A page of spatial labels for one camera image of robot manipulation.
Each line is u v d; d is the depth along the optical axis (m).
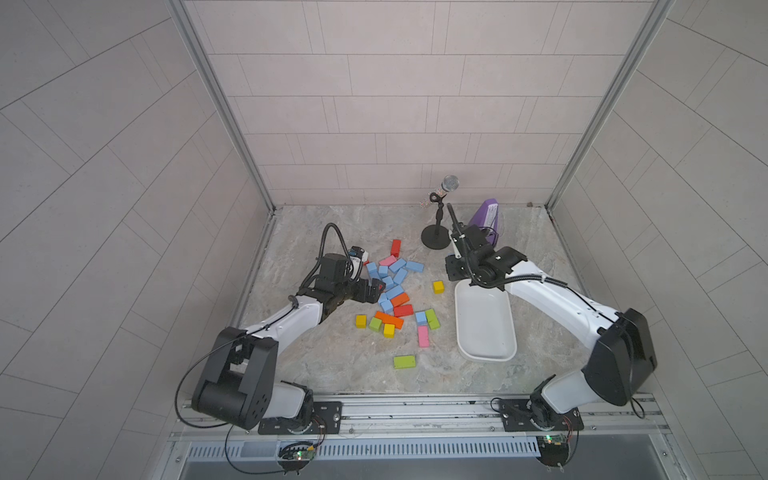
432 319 0.87
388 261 0.99
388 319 0.87
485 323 0.86
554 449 0.69
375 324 0.85
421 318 0.86
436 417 0.73
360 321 0.85
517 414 0.71
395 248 1.02
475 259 0.62
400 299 0.91
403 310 0.90
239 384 0.41
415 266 1.00
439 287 0.93
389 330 0.84
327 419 0.71
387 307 0.88
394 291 0.92
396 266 0.98
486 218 0.96
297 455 0.65
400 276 0.96
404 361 0.79
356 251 0.77
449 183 0.85
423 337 0.84
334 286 0.68
